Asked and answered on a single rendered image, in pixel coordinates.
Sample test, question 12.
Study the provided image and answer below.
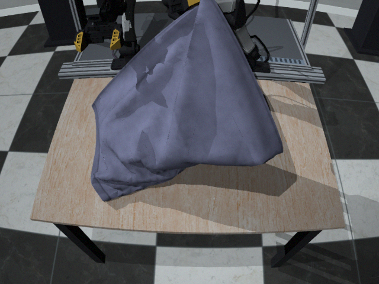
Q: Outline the grey slotted metal crossbar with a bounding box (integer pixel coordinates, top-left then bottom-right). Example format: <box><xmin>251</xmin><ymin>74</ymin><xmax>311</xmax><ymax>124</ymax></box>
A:
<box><xmin>58</xmin><ymin>62</ymin><xmax>326</xmax><ymax>84</ymax></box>

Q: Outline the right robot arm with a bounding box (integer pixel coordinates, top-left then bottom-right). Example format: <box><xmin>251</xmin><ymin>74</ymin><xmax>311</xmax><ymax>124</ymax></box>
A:
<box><xmin>86</xmin><ymin>0</ymin><xmax>140</xmax><ymax>70</ymax></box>

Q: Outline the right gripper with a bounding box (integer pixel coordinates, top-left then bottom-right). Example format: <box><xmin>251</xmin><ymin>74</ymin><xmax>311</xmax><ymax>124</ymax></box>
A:
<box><xmin>74</xmin><ymin>17</ymin><xmax>124</xmax><ymax>52</ymax></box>

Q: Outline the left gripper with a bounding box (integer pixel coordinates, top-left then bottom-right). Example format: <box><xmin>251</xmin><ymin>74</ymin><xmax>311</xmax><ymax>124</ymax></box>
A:
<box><xmin>168</xmin><ymin>0</ymin><xmax>200</xmax><ymax>14</ymax></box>

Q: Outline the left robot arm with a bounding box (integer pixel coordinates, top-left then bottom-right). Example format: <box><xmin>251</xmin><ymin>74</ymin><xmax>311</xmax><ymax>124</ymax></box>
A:
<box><xmin>162</xmin><ymin>0</ymin><xmax>271</xmax><ymax>73</ymax></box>

